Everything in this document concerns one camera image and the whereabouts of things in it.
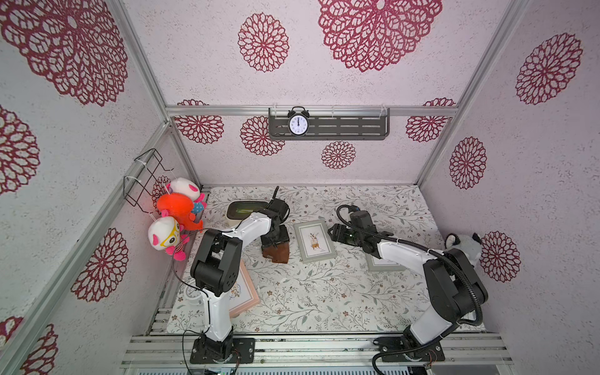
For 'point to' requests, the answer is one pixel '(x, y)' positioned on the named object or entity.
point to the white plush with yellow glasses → (165, 234)
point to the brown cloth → (280, 255)
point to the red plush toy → (181, 207)
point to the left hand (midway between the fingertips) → (280, 242)
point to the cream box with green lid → (237, 210)
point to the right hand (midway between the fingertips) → (332, 229)
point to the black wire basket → (137, 189)
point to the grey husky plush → (470, 246)
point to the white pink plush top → (185, 186)
